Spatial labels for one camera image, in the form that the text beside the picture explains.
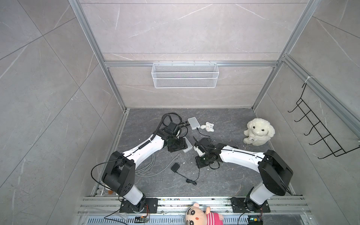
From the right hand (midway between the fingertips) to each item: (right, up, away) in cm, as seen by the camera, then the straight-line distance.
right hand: (197, 163), depth 86 cm
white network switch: (0, +25, +21) cm, 33 cm away
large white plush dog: (+39, +19, -1) cm, 44 cm away
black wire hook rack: (+59, +18, -22) cm, 66 cm away
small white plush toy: (+10, +22, +17) cm, 30 cm away
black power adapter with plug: (+1, +2, -11) cm, 11 cm away
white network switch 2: (-4, +10, +6) cm, 12 cm away
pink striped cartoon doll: (-2, -18, -22) cm, 28 cm away
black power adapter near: (-13, -2, -1) cm, 13 cm away
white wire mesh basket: (-9, +60, +15) cm, 62 cm away
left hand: (-8, +12, -1) cm, 14 cm away
